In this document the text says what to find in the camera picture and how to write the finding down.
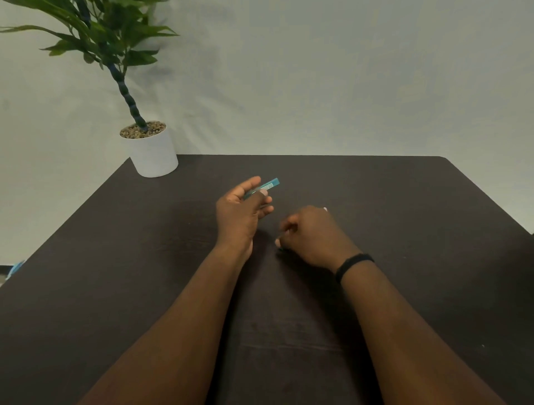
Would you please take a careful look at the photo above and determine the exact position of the black wristband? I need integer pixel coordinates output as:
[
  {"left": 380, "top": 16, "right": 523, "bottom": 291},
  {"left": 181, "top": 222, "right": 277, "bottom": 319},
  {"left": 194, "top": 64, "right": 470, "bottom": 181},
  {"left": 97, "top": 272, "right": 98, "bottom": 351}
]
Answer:
[{"left": 334, "top": 253, "right": 375, "bottom": 285}]

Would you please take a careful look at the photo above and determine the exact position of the person's right hand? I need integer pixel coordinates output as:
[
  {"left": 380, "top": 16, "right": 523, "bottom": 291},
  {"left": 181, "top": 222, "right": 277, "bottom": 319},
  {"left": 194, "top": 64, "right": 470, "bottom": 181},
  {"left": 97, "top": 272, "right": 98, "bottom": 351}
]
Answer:
[{"left": 274, "top": 205, "right": 362, "bottom": 273}]

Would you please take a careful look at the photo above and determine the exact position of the blue object on floor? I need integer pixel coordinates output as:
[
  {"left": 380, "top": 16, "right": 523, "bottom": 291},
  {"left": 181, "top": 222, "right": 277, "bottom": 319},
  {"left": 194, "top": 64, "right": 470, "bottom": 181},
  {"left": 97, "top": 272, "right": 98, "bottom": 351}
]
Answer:
[{"left": 4, "top": 259, "right": 27, "bottom": 281}]

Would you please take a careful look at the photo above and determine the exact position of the person's left forearm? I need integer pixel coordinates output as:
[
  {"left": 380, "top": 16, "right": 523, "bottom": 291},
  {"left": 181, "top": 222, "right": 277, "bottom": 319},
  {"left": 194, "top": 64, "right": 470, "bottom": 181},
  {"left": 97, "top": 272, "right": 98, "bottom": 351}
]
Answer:
[{"left": 77, "top": 244, "right": 253, "bottom": 405}]

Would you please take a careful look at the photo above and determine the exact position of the person's left hand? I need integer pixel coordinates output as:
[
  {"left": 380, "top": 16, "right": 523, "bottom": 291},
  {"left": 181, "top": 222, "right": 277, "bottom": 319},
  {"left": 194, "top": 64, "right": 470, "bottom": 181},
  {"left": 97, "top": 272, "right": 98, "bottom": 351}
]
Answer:
[{"left": 214, "top": 175, "right": 275, "bottom": 260}]

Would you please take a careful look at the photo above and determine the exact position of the green artificial plant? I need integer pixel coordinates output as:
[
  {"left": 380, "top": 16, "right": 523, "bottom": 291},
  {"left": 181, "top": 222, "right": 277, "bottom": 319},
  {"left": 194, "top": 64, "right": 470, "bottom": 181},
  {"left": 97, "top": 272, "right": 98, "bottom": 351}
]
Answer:
[{"left": 0, "top": 0, "right": 181, "bottom": 134}]

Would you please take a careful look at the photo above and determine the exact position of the white plant pot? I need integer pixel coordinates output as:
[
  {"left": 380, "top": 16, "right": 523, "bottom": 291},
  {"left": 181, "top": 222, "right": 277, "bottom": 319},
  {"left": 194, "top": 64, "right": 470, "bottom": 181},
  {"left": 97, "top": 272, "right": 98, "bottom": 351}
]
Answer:
[{"left": 119, "top": 120, "right": 180, "bottom": 179}]

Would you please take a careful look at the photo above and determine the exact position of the teal pen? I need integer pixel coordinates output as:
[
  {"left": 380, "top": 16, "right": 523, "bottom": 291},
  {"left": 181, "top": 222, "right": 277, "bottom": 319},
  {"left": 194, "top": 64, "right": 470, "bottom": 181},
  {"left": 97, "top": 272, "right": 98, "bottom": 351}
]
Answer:
[{"left": 243, "top": 177, "right": 281, "bottom": 201}]

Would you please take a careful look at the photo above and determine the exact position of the person's right forearm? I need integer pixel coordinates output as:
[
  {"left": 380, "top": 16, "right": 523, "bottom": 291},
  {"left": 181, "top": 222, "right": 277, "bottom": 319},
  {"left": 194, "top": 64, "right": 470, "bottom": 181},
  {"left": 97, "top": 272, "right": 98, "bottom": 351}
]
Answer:
[{"left": 338, "top": 259, "right": 508, "bottom": 405}]

